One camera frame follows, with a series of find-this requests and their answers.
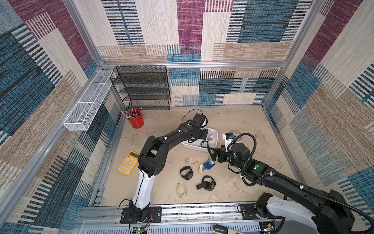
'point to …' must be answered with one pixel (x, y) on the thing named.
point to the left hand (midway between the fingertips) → (206, 134)
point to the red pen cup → (138, 122)
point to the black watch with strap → (208, 183)
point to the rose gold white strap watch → (210, 137)
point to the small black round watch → (204, 141)
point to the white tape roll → (235, 133)
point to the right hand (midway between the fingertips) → (216, 149)
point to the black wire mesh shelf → (146, 86)
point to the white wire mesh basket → (81, 118)
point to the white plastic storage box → (202, 145)
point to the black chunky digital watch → (186, 172)
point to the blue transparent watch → (208, 165)
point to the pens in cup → (132, 114)
